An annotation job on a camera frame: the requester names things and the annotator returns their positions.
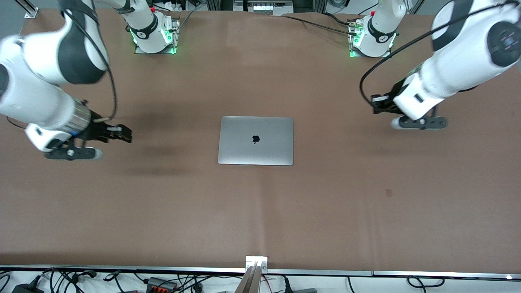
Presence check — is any thick black cable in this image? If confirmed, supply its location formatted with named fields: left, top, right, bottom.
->
left=324, top=12, right=355, bottom=27

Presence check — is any black braided cable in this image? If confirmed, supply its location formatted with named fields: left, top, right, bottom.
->
left=281, top=14, right=359, bottom=35

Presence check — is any brown table cover mat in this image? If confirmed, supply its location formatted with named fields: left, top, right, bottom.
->
left=0, top=8, right=521, bottom=271

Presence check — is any grey electrical box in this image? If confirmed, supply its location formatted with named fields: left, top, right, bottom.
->
left=233, top=0, right=293, bottom=16

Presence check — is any grey laptop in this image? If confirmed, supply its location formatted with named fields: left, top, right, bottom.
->
left=218, top=116, right=294, bottom=166

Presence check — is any thin grey cable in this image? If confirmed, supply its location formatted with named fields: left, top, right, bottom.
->
left=175, top=10, right=196, bottom=37

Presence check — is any black looped cable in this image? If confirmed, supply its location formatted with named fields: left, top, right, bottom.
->
left=407, top=276, right=445, bottom=288

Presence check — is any black power adapter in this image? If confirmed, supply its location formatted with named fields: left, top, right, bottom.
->
left=11, top=281, right=44, bottom=293

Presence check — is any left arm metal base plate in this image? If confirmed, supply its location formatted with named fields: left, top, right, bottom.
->
left=349, top=18, right=392, bottom=58

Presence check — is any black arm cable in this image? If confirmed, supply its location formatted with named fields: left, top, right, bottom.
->
left=359, top=0, right=521, bottom=110
left=61, top=8, right=118, bottom=122

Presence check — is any silver table edge rail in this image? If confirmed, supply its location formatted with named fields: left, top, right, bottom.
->
left=0, top=265, right=521, bottom=281

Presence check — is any aluminium camera mount profile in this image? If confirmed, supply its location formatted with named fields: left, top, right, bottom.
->
left=234, top=256, right=269, bottom=293

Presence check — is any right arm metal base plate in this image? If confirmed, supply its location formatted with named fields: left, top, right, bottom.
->
left=134, top=18, right=180, bottom=55

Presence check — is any aluminium corner bracket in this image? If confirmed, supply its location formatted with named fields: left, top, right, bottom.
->
left=15, top=0, right=39, bottom=19

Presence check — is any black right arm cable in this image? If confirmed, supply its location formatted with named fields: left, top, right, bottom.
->
left=61, top=8, right=118, bottom=122

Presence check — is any grey orange connector block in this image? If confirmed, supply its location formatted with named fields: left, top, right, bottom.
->
left=144, top=277, right=177, bottom=292

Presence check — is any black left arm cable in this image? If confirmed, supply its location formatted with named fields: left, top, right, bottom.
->
left=359, top=0, right=521, bottom=110

